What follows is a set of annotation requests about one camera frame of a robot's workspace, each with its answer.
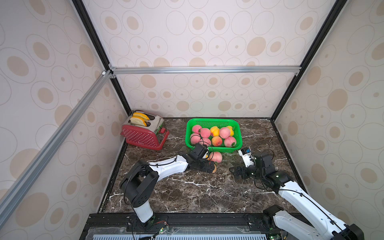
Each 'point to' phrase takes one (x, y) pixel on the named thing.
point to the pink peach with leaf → (196, 128)
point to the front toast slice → (138, 120)
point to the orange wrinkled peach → (215, 169)
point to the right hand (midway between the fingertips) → (235, 168)
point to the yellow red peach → (215, 131)
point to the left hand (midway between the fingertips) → (212, 167)
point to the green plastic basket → (207, 122)
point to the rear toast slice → (139, 115)
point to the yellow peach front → (231, 132)
